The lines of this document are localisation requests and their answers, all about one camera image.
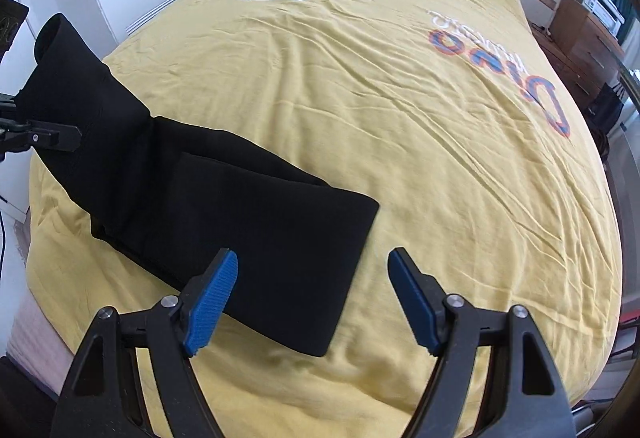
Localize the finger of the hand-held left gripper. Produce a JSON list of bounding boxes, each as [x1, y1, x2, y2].
[[0, 117, 83, 154]]

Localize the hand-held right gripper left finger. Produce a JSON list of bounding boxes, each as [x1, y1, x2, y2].
[[57, 248, 239, 438]]

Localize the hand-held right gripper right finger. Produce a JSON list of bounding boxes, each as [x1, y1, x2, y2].
[[387, 247, 576, 438]]

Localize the black pants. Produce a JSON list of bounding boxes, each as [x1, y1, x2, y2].
[[17, 13, 381, 358]]

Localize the bed with yellow printed sheet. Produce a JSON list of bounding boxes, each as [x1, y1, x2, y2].
[[25, 0, 626, 438]]

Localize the black bag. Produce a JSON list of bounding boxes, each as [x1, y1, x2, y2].
[[585, 83, 623, 135]]

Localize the wooden dresser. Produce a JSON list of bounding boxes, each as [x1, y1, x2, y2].
[[550, 0, 626, 104]]

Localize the white printer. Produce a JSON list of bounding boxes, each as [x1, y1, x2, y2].
[[567, 0, 626, 36]]

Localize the teal curtain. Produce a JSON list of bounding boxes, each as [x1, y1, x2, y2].
[[605, 0, 637, 44]]

